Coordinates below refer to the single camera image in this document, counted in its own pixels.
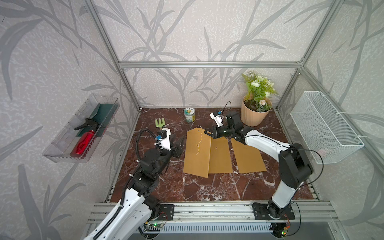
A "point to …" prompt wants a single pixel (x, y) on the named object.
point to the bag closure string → (201, 138)
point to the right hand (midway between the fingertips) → (205, 131)
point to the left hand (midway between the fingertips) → (181, 137)
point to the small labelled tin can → (189, 114)
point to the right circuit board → (278, 230)
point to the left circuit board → (156, 225)
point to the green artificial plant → (259, 90)
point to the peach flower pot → (254, 112)
